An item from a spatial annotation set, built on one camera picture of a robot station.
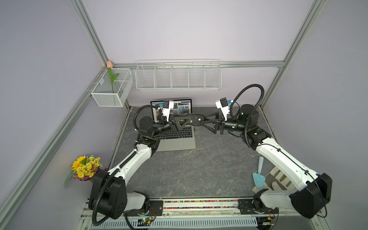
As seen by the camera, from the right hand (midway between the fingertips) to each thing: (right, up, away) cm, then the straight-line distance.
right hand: (202, 120), depth 65 cm
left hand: (-5, 0, 0) cm, 5 cm away
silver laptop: (-9, -13, +37) cm, 40 cm away
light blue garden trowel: (+35, -35, +18) cm, 53 cm away
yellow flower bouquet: (-52, -21, -3) cm, 56 cm away
